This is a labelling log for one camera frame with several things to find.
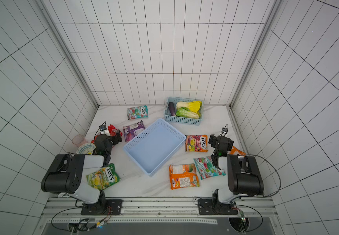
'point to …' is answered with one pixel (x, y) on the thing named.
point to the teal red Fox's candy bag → (206, 168)
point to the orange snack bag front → (183, 176)
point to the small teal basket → (168, 117)
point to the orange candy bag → (235, 149)
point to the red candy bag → (113, 130)
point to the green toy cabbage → (184, 112)
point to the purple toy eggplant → (172, 108)
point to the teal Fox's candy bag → (141, 111)
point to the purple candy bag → (132, 131)
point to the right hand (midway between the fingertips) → (216, 133)
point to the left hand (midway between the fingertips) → (111, 133)
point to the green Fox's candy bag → (103, 179)
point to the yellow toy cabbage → (194, 106)
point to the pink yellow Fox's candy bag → (196, 143)
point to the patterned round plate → (85, 148)
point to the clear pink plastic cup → (79, 140)
